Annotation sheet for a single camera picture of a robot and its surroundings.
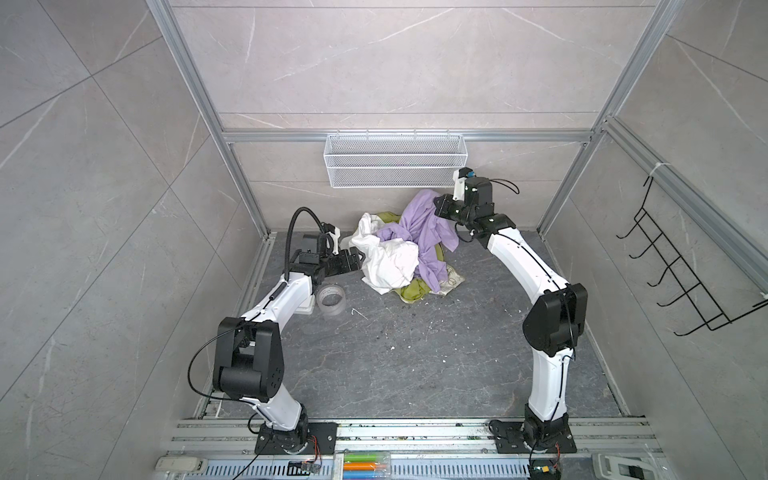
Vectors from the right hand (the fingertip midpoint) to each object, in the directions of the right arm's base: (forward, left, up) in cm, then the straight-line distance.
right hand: (433, 197), depth 88 cm
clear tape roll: (-17, +34, -30) cm, 48 cm away
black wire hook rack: (-37, -51, +3) cm, 63 cm away
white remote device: (-63, +63, -25) cm, 93 cm away
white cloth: (-11, +14, -18) cm, 26 cm away
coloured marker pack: (-64, +21, -29) cm, 73 cm away
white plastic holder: (-66, -38, -27) cm, 81 cm away
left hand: (-11, +25, -11) cm, 29 cm away
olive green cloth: (-16, +5, -26) cm, 31 cm away
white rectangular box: (-22, +41, -25) cm, 53 cm away
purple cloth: (-2, +3, -9) cm, 10 cm away
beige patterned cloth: (-11, -9, -29) cm, 32 cm away
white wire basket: (+19, +14, 0) cm, 24 cm away
